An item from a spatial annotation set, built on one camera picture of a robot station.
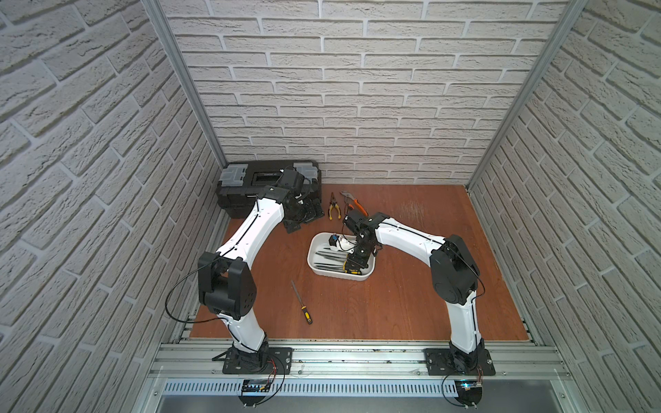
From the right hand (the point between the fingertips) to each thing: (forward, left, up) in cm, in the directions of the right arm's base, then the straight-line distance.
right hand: (357, 261), depth 91 cm
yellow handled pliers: (+30, +8, -2) cm, 31 cm away
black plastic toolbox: (+29, +43, +14) cm, 54 cm away
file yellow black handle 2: (-1, +5, 0) cm, 5 cm away
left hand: (+11, +13, +15) cm, 23 cm away
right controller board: (-40, -27, -4) cm, 48 cm away
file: (-14, +19, -3) cm, 24 cm away
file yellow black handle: (+5, +8, -2) cm, 10 cm away
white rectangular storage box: (+2, +12, -2) cm, 12 cm away
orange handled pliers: (+32, 0, -3) cm, 32 cm away
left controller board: (-35, +34, -6) cm, 49 cm away
